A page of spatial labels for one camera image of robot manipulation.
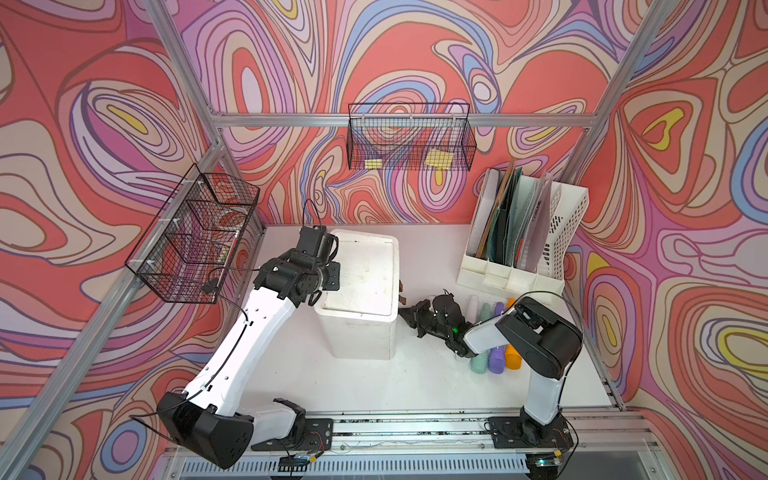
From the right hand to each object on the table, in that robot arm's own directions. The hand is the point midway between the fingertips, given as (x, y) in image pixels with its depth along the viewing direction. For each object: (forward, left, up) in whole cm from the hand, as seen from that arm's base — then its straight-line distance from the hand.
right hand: (396, 315), depth 91 cm
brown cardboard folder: (+18, -29, +26) cm, 43 cm away
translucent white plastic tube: (+2, -24, -2) cm, 24 cm away
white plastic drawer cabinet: (-11, +8, +21) cm, 25 cm away
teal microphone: (-15, -23, -2) cm, 27 cm away
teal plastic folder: (+17, -34, +23) cm, 45 cm away
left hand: (+1, +16, +22) cm, 27 cm away
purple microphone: (-14, -27, +1) cm, 31 cm away
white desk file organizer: (+30, -59, +17) cm, 68 cm away
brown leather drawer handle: (-1, -1, +18) cm, 18 cm away
